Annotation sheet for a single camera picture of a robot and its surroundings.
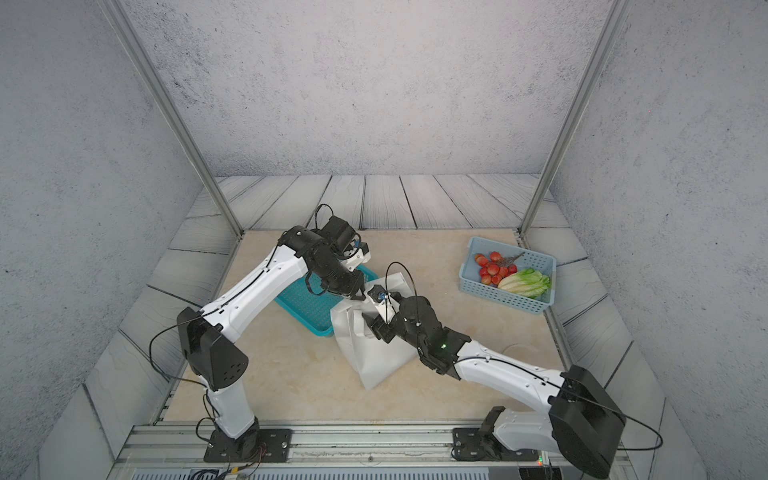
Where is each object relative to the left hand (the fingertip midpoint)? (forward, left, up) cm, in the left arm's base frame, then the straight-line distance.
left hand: (366, 296), depth 78 cm
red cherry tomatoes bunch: (+20, -42, -15) cm, 49 cm away
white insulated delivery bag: (-13, -1, -9) cm, 16 cm away
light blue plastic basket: (+15, -32, -14) cm, 38 cm away
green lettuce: (+13, -51, -13) cm, 54 cm away
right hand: (-2, -2, 0) cm, 3 cm away
